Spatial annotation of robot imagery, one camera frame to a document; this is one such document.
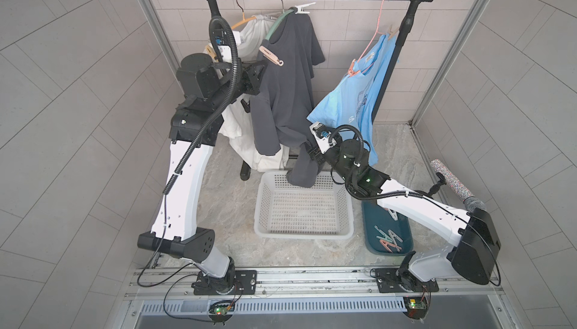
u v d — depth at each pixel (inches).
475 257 15.3
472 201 24.7
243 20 25.0
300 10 25.8
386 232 31.8
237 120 31.3
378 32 34.3
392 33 29.1
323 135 22.6
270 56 21.0
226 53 20.9
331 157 24.4
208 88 16.5
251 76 18.9
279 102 26.3
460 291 27.8
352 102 29.7
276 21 22.8
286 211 33.9
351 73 24.8
